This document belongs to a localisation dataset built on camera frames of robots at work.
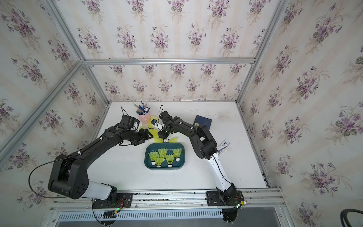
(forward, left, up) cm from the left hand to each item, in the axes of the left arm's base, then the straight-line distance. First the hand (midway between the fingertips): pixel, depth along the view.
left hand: (152, 138), depth 85 cm
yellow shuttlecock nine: (-9, -4, -11) cm, 15 cm away
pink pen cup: (+18, +8, -4) cm, 21 cm away
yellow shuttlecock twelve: (+4, -14, -10) cm, 17 cm away
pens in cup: (+25, +10, -1) cm, 26 cm away
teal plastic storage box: (-4, -1, -4) cm, 6 cm away
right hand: (+10, -6, -11) cm, 16 cm away
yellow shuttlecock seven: (-6, -7, -6) cm, 11 cm away
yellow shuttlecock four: (-10, -11, -7) cm, 16 cm away
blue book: (+21, -33, -10) cm, 40 cm away
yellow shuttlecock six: (-9, 0, -6) cm, 10 cm away
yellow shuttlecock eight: (-6, -16, -6) cm, 18 cm away
